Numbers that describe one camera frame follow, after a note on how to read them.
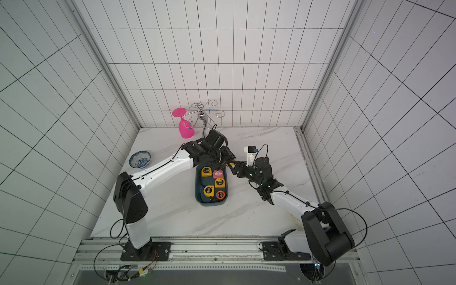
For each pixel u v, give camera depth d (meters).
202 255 0.73
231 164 0.79
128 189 0.49
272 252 0.72
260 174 0.64
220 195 0.85
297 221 0.81
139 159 1.01
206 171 0.95
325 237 0.41
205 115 0.89
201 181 0.93
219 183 0.91
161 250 0.73
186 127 1.02
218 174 0.95
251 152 0.74
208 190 0.88
